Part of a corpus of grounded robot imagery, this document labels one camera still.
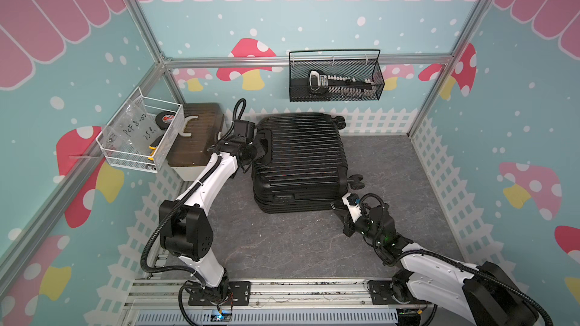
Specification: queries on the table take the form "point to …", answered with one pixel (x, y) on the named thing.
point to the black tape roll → (163, 119)
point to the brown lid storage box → (198, 126)
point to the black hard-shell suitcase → (304, 168)
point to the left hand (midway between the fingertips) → (260, 153)
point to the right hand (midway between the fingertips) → (335, 210)
